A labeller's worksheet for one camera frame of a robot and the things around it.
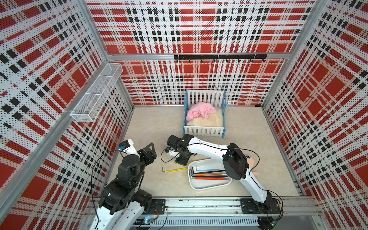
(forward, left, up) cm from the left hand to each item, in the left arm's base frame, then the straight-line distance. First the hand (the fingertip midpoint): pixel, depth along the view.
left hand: (152, 146), depth 70 cm
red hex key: (-8, -30, -24) cm, 40 cm away
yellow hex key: (-4, -3, -25) cm, 25 cm away
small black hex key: (-5, -21, -24) cm, 32 cm away
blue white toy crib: (+46, -38, -11) cm, 61 cm away
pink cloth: (+33, -25, -8) cm, 42 cm away
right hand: (+2, -16, -21) cm, 26 cm away
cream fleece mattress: (+30, -37, -17) cm, 50 cm away
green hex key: (-3, -11, -13) cm, 17 cm away
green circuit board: (-29, +2, -23) cm, 37 cm away
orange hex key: (-6, -31, -24) cm, 40 cm away
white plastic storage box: (0, -29, -25) cm, 38 cm away
